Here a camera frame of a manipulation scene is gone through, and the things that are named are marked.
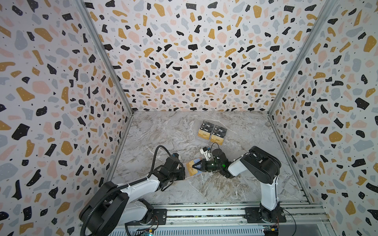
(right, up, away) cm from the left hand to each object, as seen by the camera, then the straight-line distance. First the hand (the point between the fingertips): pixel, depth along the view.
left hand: (190, 172), depth 87 cm
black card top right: (+20, +24, +13) cm, 33 cm away
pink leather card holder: (+5, +4, +1) cm, 6 cm away
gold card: (+1, 0, +1) cm, 2 cm away
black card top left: (+11, +27, +16) cm, 33 cm away
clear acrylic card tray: (+14, +23, +13) cm, 30 cm away
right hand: (+3, +2, +1) cm, 4 cm away
